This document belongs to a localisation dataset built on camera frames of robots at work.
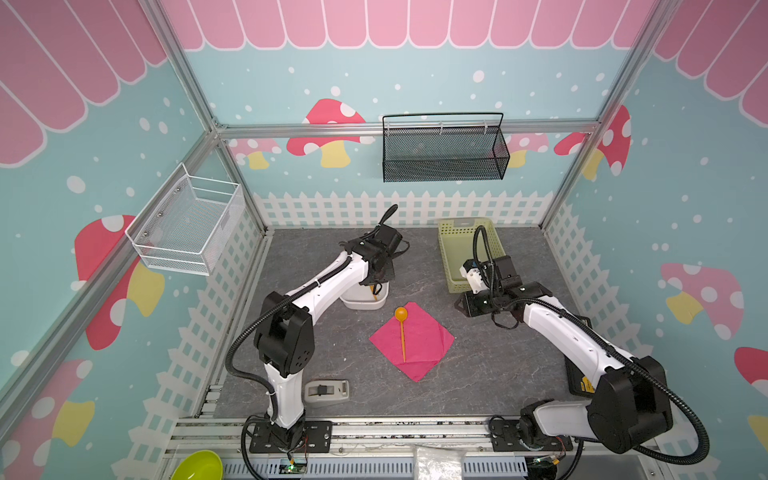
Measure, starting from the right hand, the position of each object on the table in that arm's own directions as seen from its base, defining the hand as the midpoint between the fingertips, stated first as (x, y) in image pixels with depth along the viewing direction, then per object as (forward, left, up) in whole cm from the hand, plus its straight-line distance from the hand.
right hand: (459, 302), depth 85 cm
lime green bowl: (-38, +63, -9) cm, 74 cm away
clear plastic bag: (-37, +9, -9) cm, 39 cm away
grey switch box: (-21, +37, -10) cm, 44 cm away
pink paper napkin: (-7, +9, -12) cm, 16 cm away
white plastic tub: (+9, +28, -12) cm, 32 cm away
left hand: (+8, +23, 0) cm, 24 cm away
